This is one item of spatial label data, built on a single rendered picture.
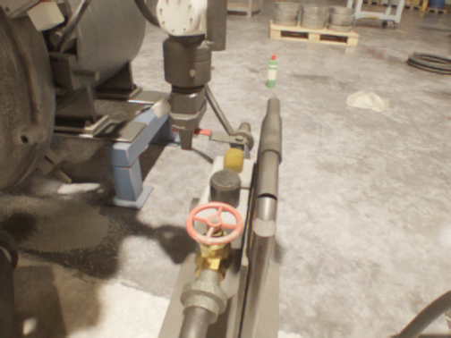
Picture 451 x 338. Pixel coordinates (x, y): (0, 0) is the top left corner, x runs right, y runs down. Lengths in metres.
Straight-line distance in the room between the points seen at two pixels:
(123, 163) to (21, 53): 0.54
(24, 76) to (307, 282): 0.89
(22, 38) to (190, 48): 0.33
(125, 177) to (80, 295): 0.42
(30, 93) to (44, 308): 0.58
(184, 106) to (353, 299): 0.72
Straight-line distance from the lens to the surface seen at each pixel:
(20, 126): 0.75
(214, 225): 0.37
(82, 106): 1.19
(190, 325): 0.36
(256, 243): 0.32
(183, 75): 0.54
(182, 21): 0.50
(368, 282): 1.04
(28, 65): 0.70
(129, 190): 1.16
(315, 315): 0.92
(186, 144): 0.61
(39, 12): 0.65
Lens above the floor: 0.77
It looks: 35 degrees down
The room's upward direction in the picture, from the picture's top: 3 degrees clockwise
